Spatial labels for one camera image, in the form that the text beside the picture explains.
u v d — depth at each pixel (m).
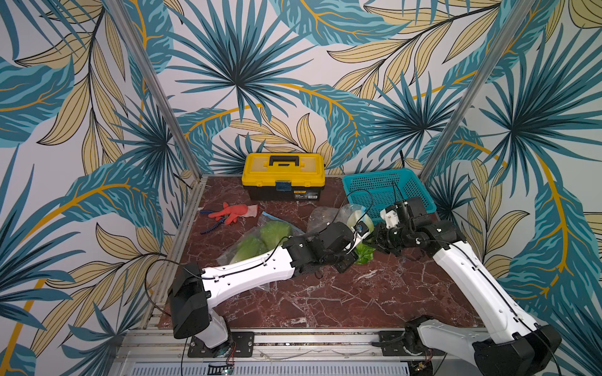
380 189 1.13
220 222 1.00
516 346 0.37
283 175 0.98
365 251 0.70
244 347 0.73
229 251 0.88
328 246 0.53
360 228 0.61
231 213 1.01
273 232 0.90
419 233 0.51
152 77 0.82
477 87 0.85
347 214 0.84
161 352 0.73
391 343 0.73
